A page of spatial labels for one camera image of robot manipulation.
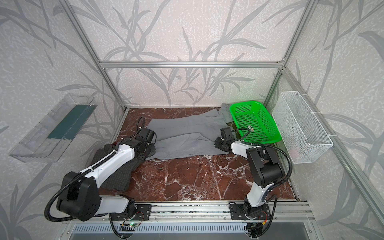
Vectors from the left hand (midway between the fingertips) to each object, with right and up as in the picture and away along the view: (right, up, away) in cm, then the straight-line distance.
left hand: (153, 147), depth 87 cm
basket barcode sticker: (+65, +10, +21) cm, 69 cm away
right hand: (+39, +3, +12) cm, 41 cm away
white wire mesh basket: (+71, +9, -26) cm, 77 cm away
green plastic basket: (+69, +21, +28) cm, 78 cm away
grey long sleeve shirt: (+20, +6, +10) cm, 24 cm away
